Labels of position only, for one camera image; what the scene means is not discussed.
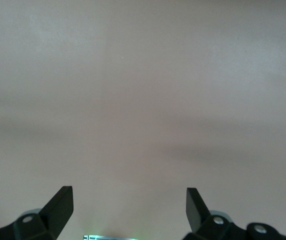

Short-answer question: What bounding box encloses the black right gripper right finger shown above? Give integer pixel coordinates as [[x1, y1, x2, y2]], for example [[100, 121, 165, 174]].
[[182, 187, 286, 240]]

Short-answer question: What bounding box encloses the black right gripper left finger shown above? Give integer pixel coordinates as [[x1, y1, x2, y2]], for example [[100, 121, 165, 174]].
[[0, 185, 74, 240]]

